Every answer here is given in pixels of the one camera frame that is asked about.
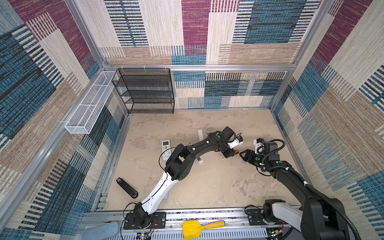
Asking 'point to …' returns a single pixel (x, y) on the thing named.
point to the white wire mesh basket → (85, 112)
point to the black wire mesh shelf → (145, 90)
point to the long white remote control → (199, 160)
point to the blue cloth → (101, 232)
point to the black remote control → (130, 191)
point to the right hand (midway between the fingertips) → (243, 157)
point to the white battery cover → (200, 135)
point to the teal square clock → (166, 197)
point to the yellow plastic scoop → (193, 230)
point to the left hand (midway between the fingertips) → (233, 152)
